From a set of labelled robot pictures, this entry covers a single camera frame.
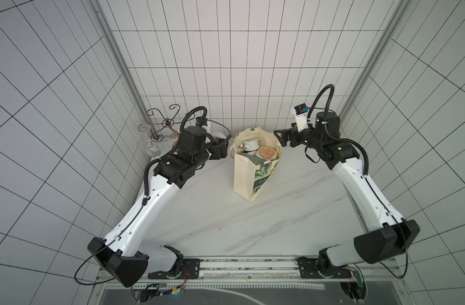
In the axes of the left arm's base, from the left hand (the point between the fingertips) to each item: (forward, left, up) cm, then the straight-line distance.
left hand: (217, 147), depth 71 cm
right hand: (+10, -28, +3) cm, 30 cm away
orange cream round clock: (+11, -23, -16) cm, 30 cm away
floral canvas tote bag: (-1, -14, -20) cm, 25 cm away
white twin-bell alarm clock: (+14, -14, -14) cm, 24 cm away
